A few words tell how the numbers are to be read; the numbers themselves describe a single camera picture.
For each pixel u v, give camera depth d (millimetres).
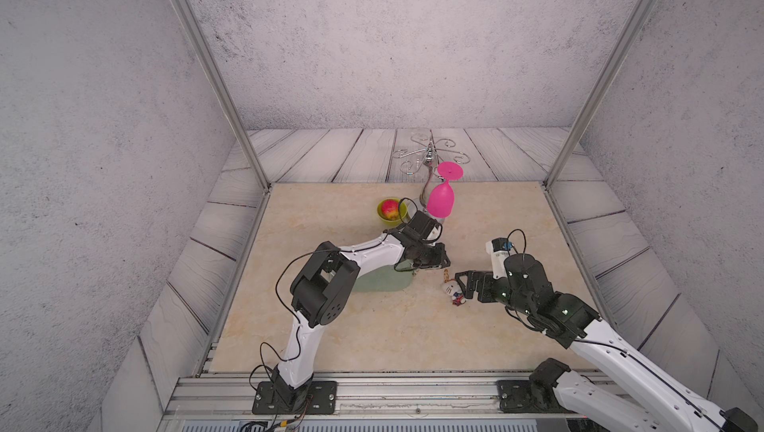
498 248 670
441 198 893
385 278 847
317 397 730
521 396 726
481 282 658
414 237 755
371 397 742
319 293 523
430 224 773
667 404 414
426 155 909
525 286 559
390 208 1060
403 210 1080
